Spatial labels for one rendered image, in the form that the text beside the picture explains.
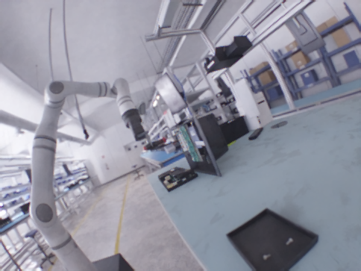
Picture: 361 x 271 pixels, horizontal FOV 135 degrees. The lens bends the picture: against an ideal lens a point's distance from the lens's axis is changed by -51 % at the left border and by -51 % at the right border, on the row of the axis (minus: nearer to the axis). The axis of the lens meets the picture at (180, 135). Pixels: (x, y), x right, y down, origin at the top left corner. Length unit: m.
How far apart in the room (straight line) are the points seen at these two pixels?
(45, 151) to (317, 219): 0.63
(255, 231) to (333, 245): 0.12
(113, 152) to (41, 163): 11.39
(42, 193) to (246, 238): 0.50
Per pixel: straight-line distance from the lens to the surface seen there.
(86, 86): 0.67
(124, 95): 0.70
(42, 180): 0.52
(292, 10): 0.91
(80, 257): 0.57
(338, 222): 0.24
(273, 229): 0.25
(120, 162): 11.81
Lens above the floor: 1.18
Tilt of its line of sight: 1 degrees down
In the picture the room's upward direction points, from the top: 24 degrees counter-clockwise
